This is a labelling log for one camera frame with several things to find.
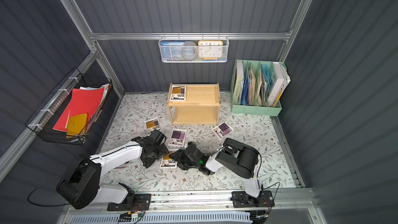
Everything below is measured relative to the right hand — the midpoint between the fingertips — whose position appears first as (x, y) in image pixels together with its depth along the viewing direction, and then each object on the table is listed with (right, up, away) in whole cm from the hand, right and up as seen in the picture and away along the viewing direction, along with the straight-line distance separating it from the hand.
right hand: (172, 157), depth 84 cm
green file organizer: (+52, +41, +13) cm, 67 cm away
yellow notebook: (-39, +20, -16) cm, 47 cm away
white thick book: (+65, +45, +10) cm, 79 cm away
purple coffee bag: (+1, +9, +12) cm, 15 cm away
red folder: (-40, +31, -10) cm, 52 cm away
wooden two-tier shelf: (+12, +29, +3) cm, 32 cm away
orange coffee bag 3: (-17, +16, +17) cm, 29 cm away
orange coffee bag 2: (+3, +36, +5) cm, 36 cm away
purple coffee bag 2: (+29, +13, +14) cm, 35 cm away
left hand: (-7, 0, +4) cm, 8 cm away
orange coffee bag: (-3, -3, +1) cm, 4 cm away
